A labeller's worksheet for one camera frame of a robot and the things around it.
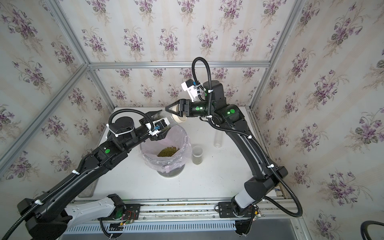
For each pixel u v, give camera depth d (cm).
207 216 73
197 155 82
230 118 45
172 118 56
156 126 51
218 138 100
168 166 66
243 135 43
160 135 59
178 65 99
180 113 54
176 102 53
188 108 52
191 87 55
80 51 86
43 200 37
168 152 91
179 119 56
